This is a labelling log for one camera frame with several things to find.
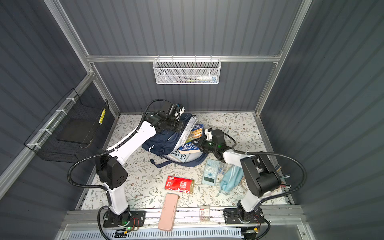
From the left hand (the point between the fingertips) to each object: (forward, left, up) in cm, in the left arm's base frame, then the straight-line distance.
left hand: (183, 125), depth 84 cm
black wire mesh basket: (-7, +58, +5) cm, 58 cm away
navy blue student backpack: (-5, +14, -11) cm, 18 cm away
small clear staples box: (-42, -9, -20) cm, 47 cm away
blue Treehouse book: (-1, -7, -7) cm, 10 cm away
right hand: (-6, -5, -9) cm, 12 cm away
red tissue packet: (-25, +4, -22) cm, 34 cm away
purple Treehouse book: (-11, +1, -18) cm, 21 cm away
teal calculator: (-20, -15, -20) cm, 32 cm away
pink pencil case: (-42, +9, -21) cm, 48 cm away
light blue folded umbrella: (-24, -26, -18) cm, 40 cm away
